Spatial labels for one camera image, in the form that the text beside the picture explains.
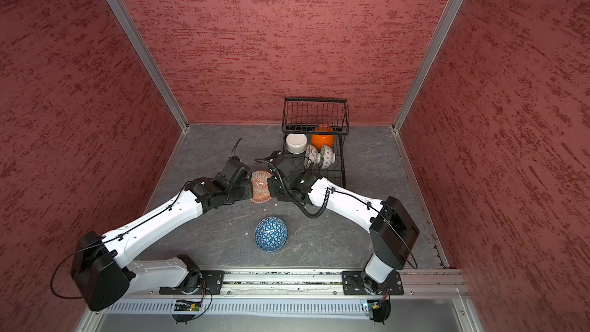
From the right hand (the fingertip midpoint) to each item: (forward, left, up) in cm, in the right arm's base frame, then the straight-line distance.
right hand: (272, 188), depth 82 cm
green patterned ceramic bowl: (+16, -22, -3) cm, 28 cm away
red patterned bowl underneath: (+17, -16, -3) cm, 23 cm away
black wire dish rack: (+32, -18, -4) cm, 37 cm away
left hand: (-1, +8, -1) cm, 8 cm away
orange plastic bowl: (+29, -21, -7) cm, 37 cm away
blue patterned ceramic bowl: (-13, +1, -11) cm, 17 cm away
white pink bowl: (+27, -9, -7) cm, 29 cm away
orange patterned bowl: (+2, +4, -2) cm, 5 cm away
